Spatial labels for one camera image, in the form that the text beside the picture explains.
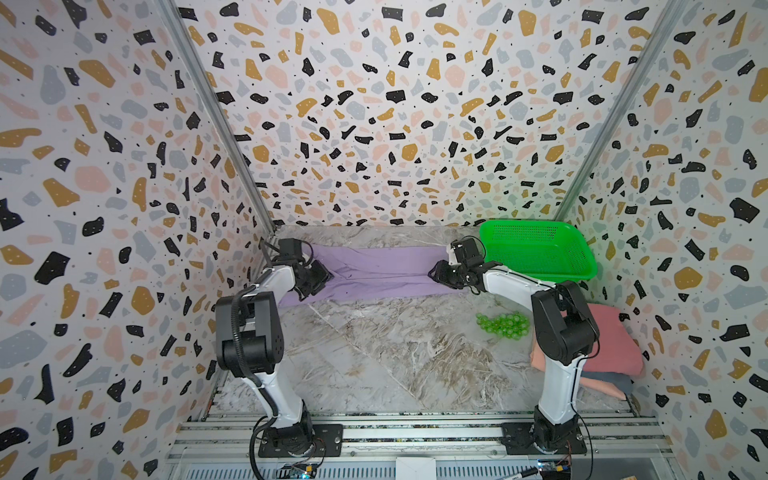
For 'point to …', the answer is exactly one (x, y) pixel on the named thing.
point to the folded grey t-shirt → (624, 381)
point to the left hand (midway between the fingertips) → (329, 271)
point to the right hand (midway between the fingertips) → (427, 268)
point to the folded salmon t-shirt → (594, 387)
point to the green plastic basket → (555, 251)
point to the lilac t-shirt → (363, 272)
